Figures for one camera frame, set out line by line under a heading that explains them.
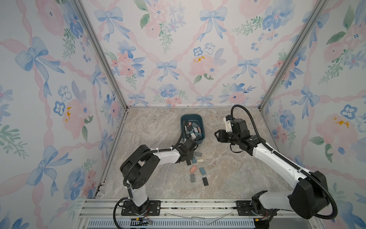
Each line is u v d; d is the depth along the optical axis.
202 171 0.88
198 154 0.93
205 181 0.84
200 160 0.90
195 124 1.07
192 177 0.85
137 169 0.47
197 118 1.09
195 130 1.03
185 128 1.05
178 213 0.73
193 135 1.00
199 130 1.03
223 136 0.73
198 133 1.03
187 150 0.72
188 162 0.90
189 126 1.07
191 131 1.04
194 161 0.90
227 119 0.75
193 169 0.87
